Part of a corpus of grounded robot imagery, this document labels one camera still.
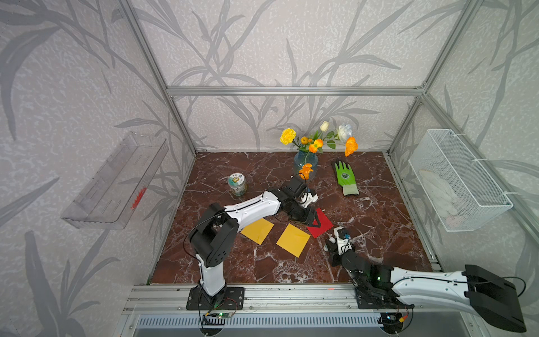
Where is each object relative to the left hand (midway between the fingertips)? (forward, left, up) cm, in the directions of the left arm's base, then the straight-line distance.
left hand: (315, 224), depth 81 cm
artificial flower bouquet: (+27, -11, +22) cm, 37 cm away
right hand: (-4, -5, -6) cm, 9 cm away
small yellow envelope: (+2, +23, -12) cm, 26 cm away
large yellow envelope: (-2, +8, -13) cm, 15 cm away
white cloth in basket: (+5, -46, +12) cm, 48 cm away
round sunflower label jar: (+22, +34, -3) cm, 40 cm away
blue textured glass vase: (+35, +1, +1) cm, 35 cm away
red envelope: (+6, -7, -14) cm, 17 cm away
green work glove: (+31, -20, -10) cm, 38 cm away
